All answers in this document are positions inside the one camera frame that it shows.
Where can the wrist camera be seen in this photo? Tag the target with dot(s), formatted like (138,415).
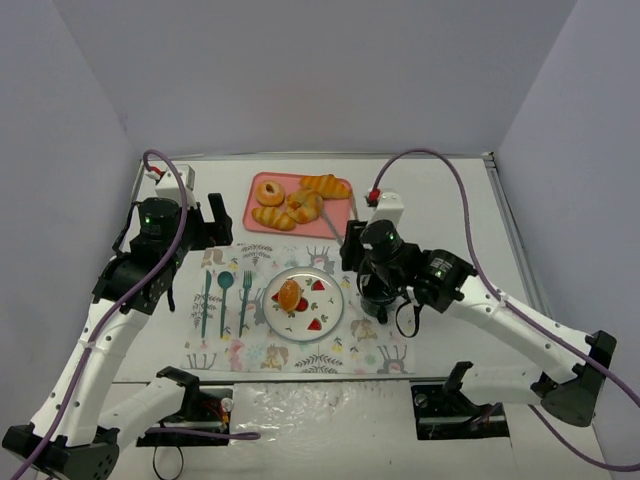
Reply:
(168,186)
(386,205)

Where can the white watermelon pattern plate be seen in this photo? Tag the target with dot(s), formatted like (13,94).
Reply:
(321,311)

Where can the twisted ring pastry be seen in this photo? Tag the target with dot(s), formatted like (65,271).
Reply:
(304,205)

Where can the teal plastic spoon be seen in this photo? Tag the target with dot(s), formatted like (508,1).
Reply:
(225,281)

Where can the striped bread roll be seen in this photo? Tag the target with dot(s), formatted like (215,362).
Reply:
(327,186)
(274,218)

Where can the aluminium side rail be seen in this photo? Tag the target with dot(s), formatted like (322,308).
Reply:
(511,231)

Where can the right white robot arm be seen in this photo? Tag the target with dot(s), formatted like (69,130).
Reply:
(567,376)

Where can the teal plastic knife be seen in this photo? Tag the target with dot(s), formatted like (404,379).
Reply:
(205,302)

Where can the translucent brown tongs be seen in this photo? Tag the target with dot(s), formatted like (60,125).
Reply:
(337,218)

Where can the patterned paper placemat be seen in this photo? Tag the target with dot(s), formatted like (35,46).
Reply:
(359,345)

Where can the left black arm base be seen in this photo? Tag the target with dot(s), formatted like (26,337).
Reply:
(209,413)

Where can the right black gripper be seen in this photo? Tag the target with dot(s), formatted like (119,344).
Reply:
(351,248)

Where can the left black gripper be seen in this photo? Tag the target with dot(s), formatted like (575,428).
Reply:
(211,227)

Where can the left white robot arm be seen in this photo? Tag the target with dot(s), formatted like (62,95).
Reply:
(72,436)

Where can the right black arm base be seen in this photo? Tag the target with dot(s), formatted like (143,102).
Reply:
(444,416)

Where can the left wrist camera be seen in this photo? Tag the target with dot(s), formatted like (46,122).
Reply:
(168,186)

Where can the striped bread roll lower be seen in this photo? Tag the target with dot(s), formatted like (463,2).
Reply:
(274,218)

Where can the small glazed oval bun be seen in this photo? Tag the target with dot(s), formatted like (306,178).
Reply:
(289,295)

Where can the pink plastic tray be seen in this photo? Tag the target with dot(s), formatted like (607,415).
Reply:
(290,182)

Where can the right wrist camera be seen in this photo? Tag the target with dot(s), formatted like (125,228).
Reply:
(386,205)

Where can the sugared ring donut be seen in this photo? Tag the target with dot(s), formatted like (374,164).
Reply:
(270,193)

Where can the teal plastic fork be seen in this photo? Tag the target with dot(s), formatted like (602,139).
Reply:
(246,287)

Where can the dark green mug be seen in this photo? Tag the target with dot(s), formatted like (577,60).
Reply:
(378,308)

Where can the striped bread roll upper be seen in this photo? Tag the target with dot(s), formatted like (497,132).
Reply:
(327,186)

